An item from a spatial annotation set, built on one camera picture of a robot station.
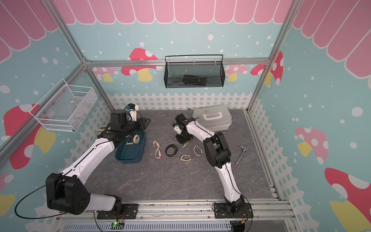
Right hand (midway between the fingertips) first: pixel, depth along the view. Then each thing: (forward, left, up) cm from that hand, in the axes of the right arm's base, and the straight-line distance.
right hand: (182, 140), depth 100 cm
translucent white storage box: (+12, -24, +9) cm, 29 cm away
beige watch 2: (-7, -10, -2) cm, 12 cm away
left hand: (-1, +18, +21) cm, 28 cm away
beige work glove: (+11, +60, 0) cm, 61 cm away
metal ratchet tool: (-7, -41, -2) cm, 42 cm away
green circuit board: (-48, +32, -5) cm, 58 cm away
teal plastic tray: (-12, +31, +4) cm, 33 cm away
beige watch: (+1, +32, +1) cm, 32 cm away
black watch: (-7, +8, -2) cm, 10 cm away
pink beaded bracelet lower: (-10, +14, -1) cm, 17 cm away
